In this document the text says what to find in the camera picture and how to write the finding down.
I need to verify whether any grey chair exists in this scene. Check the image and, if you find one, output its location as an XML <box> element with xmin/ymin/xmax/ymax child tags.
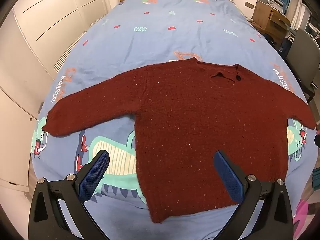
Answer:
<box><xmin>285</xmin><ymin>29</ymin><xmax>320</xmax><ymax>103</ymax></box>

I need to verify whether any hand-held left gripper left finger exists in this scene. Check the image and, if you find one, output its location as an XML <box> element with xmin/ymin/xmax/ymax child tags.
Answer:
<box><xmin>28</xmin><ymin>149</ymin><xmax>110</xmax><ymax>240</ymax></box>

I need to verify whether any white wardrobe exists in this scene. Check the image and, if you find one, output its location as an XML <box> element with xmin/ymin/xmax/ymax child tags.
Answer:
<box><xmin>0</xmin><ymin>0</ymin><xmax>125</xmax><ymax>193</ymax></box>

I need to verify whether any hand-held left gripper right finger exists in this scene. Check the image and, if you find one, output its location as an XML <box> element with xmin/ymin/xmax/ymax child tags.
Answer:
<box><xmin>214</xmin><ymin>151</ymin><xmax>293</xmax><ymax>240</ymax></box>

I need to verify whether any dark blue bag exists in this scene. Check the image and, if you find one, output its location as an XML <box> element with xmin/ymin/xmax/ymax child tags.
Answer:
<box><xmin>278</xmin><ymin>38</ymin><xmax>292</xmax><ymax>58</ymax></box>

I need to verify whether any pink cloth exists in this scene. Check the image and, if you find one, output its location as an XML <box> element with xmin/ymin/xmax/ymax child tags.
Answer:
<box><xmin>292</xmin><ymin>199</ymin><xmax>309</xmax><ymax>227</ymax></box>

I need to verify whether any dark red knit sweater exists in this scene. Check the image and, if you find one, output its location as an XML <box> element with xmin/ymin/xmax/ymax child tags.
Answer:
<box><xmin>42</xmin><ymin>57</ymin><xmax>317</xmax><ymax>223</ymax></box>

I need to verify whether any folded teal cloth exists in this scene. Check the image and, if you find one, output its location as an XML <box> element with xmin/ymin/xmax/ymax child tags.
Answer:
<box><xmin>311</xmin><ymin>167</ymin><xmax>320</xmax><ymax>198</ymax></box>

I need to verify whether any wooden desk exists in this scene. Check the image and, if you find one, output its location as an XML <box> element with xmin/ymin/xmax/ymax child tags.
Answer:
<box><xmin>251</xmin><ymin>0</ymin><xmax>292</xmax><ymax>43</ymax></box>

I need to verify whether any blue dinosaur print blanket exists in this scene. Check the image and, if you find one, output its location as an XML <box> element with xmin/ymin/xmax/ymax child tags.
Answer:
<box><xmin>30</xmin><ymin>0</ymin><xmax>319</xmax><ymax>240</ymax></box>

